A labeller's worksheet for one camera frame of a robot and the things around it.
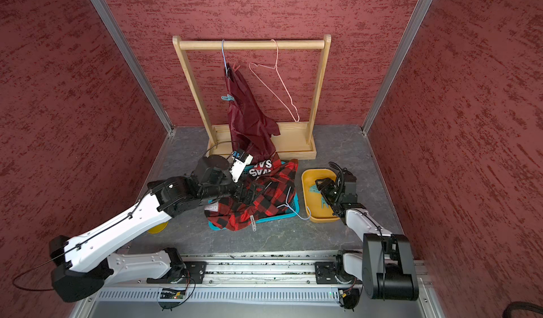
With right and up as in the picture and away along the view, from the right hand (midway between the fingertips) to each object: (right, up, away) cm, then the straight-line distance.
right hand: (315, 186), depth 90 cm
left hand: (-25, +4, -23) cm, 34 cm away
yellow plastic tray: (+1, -10, +1) cm, 10 cm away
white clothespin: (-26, -10, -15) cm, 32 cm away
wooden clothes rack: (-8, +21, +27) cm, 35 cm away
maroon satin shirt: (-29, +28, +15) cm, 43 cm away
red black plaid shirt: (-18, +2, -5) cm, 19 cm away
